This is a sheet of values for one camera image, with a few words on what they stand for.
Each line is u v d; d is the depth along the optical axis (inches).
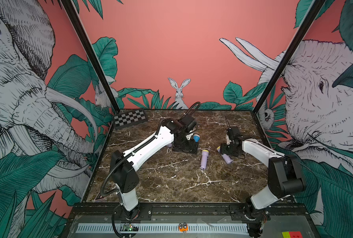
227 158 35.8
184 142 25.2
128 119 43.5
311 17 28.3
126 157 17.4
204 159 35.6
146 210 29.2
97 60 36.2
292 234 25.5
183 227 26.7
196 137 39.8
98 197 30.7
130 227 27.6
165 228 27.6
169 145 21.8
